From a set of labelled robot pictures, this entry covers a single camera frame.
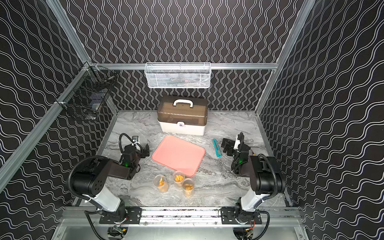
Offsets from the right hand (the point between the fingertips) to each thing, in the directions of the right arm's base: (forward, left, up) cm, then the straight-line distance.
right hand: (234, 142), depth 96 cm
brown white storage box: (+9, +31, +16) cm, 36 cm away
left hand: (-2, +61, +3) cm, 61 cm away
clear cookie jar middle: (-24, +34, +2) cm, 41 cm away
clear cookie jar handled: (-28, +28, -1) cm, 40 cm away
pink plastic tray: (-5, +35, -7) cm, 36 cm away
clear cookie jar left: (-26, +43, 0) cm, 50 cm away
